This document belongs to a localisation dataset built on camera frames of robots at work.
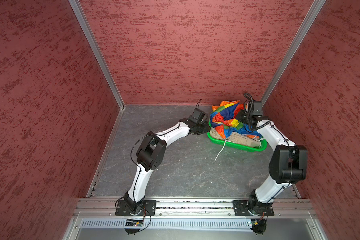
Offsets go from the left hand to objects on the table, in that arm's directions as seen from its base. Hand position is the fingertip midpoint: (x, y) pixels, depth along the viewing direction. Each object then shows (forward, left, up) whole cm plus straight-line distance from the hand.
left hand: (209, 131), depth 93 cm
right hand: (+8, -17, +7) cm, 20 cm away
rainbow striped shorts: (+8, -10, +2) cm, 13 cm away
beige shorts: (-6, -21, 0) cm, 22 cm away
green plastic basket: (-9, -21, -3) cm, 23 cm away
